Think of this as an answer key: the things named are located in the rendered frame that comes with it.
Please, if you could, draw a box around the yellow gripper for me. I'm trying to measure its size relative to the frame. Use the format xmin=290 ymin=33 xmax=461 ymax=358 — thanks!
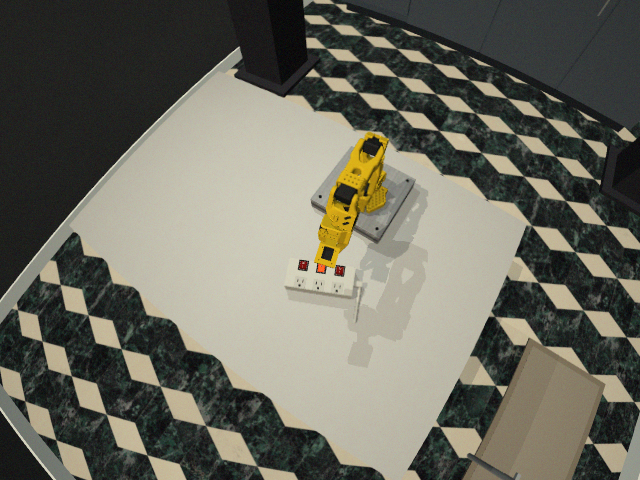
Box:
xmin=314 ymin=214 xmax=353 ymax=268

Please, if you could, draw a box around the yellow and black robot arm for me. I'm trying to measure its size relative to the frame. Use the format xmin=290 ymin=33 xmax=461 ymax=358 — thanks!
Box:
xmin=326 ymin=132 xmax=389 ymax=232

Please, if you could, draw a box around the white power strip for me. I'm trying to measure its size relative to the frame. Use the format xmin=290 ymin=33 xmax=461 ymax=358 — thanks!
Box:
xmin=284 ymin=258 xmax=362 ymax=323

